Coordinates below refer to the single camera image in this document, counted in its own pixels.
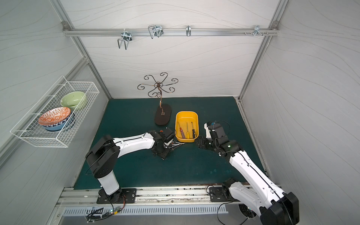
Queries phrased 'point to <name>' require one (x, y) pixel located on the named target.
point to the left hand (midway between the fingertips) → (164, 154)
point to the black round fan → (247, 211)
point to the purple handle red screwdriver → (182, 132)
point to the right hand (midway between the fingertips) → (198, 140)
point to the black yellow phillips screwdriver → (193, 132)
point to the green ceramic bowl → (72, 100)
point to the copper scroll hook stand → (162, 113)
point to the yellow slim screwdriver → (188, 136)
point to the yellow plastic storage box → (183, 117)
